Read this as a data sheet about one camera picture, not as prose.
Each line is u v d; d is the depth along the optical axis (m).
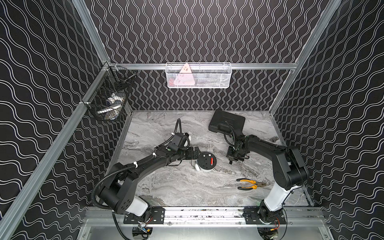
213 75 1.03
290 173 0.48
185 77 0.90
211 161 0.89
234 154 0.83
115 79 0.98
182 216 0.76
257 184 0.84
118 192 0.43
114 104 0.86
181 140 0.69
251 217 0.73
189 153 0.77
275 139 1.03
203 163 0.88
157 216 0.74
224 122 1.07
